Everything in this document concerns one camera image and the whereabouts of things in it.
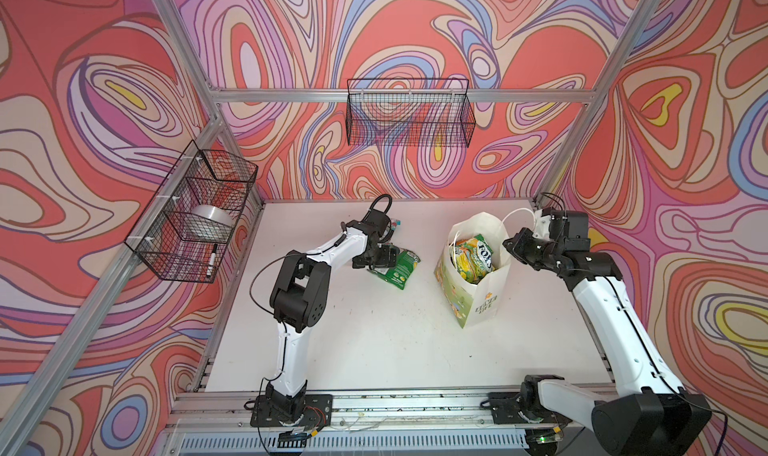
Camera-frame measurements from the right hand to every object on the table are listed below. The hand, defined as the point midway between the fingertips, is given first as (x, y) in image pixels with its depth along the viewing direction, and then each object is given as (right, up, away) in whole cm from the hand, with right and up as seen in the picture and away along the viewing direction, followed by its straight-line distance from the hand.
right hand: (504, 247), depth 77 cm
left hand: (-31, -6, +20) cm, 38 cm away
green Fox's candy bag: (-27, -10, +19) cm, 34 cm away
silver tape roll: (-75, +9, -4) cm, 75 cm away
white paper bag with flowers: (-8, -14, -2) cm, 16 cm away
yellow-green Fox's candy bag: (-7, -3, +3) cm, 9 cm away
